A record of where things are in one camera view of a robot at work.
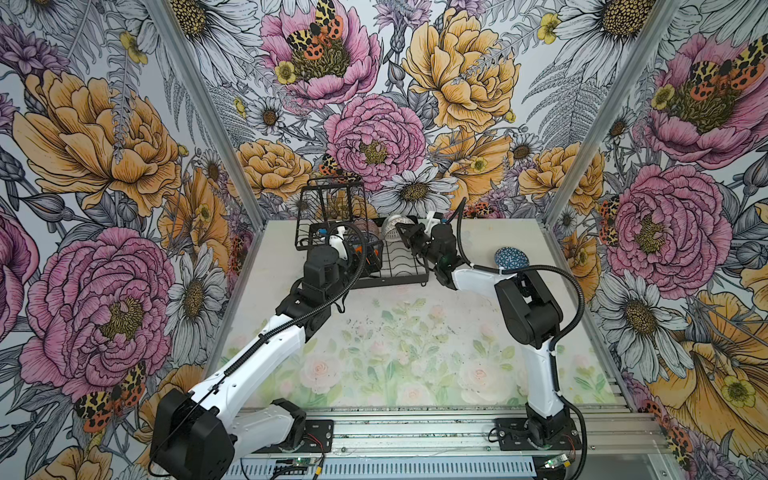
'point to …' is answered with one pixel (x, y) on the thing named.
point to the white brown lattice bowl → (390, 231)
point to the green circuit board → (303, 461)
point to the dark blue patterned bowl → (511, 258)
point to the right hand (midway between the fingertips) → (392, 228)
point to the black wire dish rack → (336, 204)
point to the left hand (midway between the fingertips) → (369, 254)
